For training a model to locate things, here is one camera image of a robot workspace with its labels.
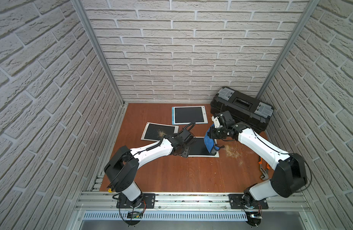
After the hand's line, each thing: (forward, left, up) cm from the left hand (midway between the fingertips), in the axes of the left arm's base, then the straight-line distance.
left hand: (185, 149), depth 86 cm
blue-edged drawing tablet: (+33, -2, -6) cm, 33 cm away
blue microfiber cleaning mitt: (0, -13, +9) cm, 16 cm away
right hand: (+7, -15, +7) cm, 18 cm away
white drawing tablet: (+17, +21, -6) cm, 28 cm away
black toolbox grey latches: (+19, -46, +12) cm, 51 cm away
